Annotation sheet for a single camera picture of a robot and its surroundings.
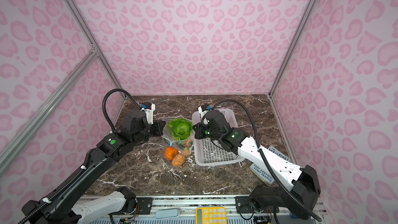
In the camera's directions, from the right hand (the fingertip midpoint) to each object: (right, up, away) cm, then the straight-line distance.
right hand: (193, 126), depth 72 cm
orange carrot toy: (-3, -8, +3) cm, 9 cm away
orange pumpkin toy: (-13, -15, +12) cm, 23 cm away
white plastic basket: (+7, -18, +18) cm, 26 cm away
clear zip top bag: (-11, -5, -3) cm, 12 cm away
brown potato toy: (-9, -19, +10) cm, 23 cm away
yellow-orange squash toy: (-5, -15, +11) cm, 19 cm away
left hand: (-12, +3, -1) cm, 13 cm away
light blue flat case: (-11, -39, -3) cm, 40 cm away
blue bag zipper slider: (-10, -8, -3) cm, 13 cm away
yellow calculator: (+8, -39, -3) cm, 40 cm away
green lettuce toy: (-7, -1, +5) cm, 8 cm away
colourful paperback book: (+35, -26, +8) cm, 45 cm away
